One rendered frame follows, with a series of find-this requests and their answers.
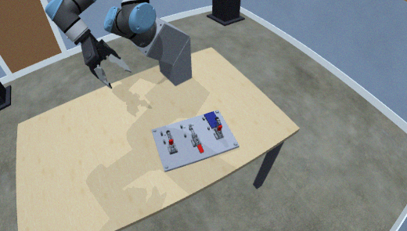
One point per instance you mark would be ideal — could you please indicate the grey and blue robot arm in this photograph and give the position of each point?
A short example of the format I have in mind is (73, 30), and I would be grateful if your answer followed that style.
(137, 16)

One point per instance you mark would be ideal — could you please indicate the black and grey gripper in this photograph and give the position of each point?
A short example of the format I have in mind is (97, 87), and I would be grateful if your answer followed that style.
(103, 51)

